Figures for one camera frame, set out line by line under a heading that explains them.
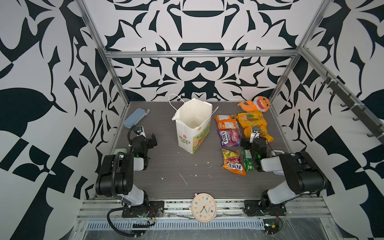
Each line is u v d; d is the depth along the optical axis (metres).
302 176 0.46
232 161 0.88
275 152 0.90
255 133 0.81
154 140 0.87
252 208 0.74
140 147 0.71
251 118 1.05
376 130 0.50
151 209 0.73
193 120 1.01
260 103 1.08
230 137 0.97
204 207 0.73
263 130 0.96
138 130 0.81
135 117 1.08
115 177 0.42
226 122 1.05
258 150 0.73
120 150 0.94
